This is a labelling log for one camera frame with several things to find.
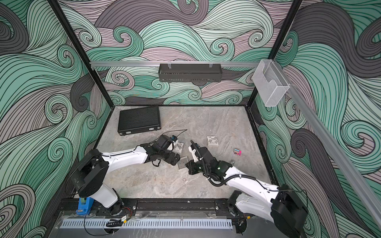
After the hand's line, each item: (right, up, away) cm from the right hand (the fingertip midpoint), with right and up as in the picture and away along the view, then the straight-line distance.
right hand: (184, 167), depth 78 cm
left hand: (-6, +5, +9) cm, 12 cm away
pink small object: (+34, +5, +14) cm, 37 cm away
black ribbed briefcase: (-34, +25, +26) cm, 49 cm away
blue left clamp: (-48, -18, -8) cm, 52 cm away
